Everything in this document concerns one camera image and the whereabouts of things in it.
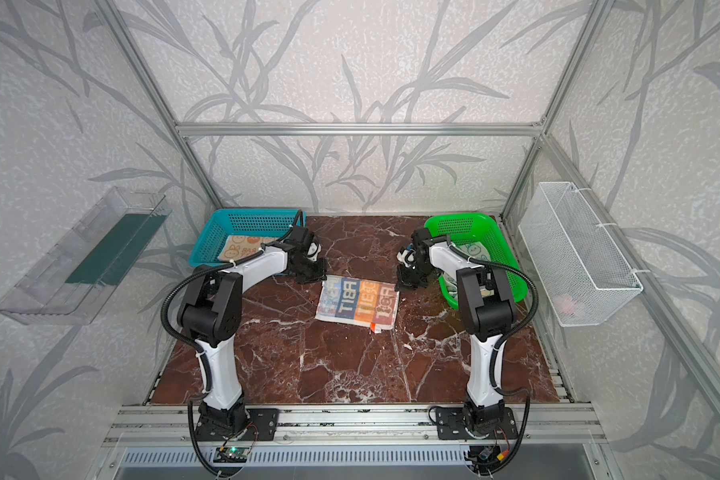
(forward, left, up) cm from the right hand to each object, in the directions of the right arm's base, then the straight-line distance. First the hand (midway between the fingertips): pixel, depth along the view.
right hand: (398, 279), depth 97 cm
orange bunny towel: (+15, +58, -2) cm, 60 cm away
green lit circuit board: (-47, +42, -5) cm, 63 cm away
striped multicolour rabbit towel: (-6, +13, -4) cm, 15 cm away
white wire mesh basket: (-17, -36, +30) cm, 50 cm away
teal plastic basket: (+21, +67, +3) cm, 70 cm away
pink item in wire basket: (-18, -39, +18) cm, 47 cm away
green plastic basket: (+20, -32, -3) cm, 38 cm away
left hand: (+4, +23, +1) cm, 23 cm away
